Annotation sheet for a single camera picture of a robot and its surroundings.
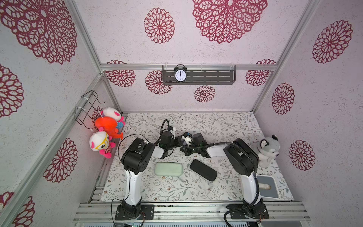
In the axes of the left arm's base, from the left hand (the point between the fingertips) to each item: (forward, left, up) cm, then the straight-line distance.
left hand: (184, 139), depth 101 cm
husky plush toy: (-16, -46, +16) cm, 51 cm away
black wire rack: (-2, +54, +32) cm, 63 cm away
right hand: (-6, +4, -1) cm, 7 cm away
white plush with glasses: (-12, +49, +18) cm, 53 cm away
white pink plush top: (+10, +47, +16) cm, 50 cm away
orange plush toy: (+3, +50, +14) cm, 52 cm away
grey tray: (-33, -46, +1) cm, 57 cm away
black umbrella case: (-23, -11, +1) cm, 25 cm away
